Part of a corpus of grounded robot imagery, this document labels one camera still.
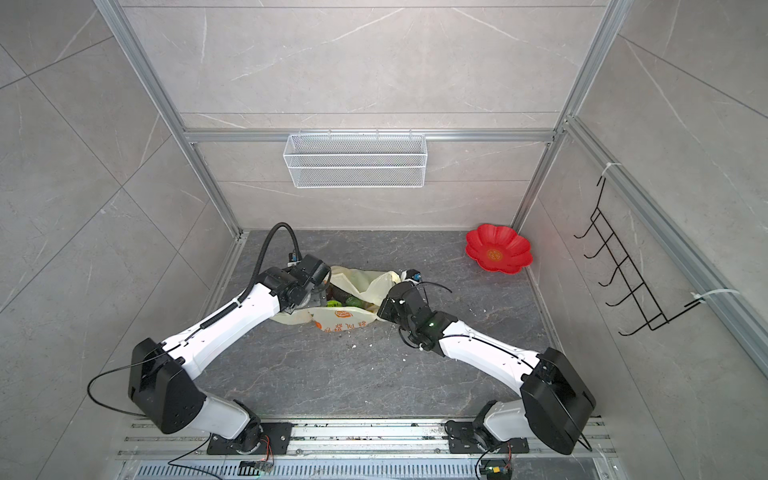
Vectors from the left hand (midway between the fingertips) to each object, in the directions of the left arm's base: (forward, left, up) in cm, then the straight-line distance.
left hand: (306, 290), depth 83 cm
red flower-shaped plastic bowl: (+27, -68, -16) cm, 74 cm away
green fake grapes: (+2, -12, -10) cm, 16 cm away
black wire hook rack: (-18, -78, +17) cm, 81 cm away
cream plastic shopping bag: (0, -18, +2) cm, 18 cm away
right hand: (-3, -21, -2) cm, 21 cm away
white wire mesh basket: (+44, -13, +14) cm, 48 cm away
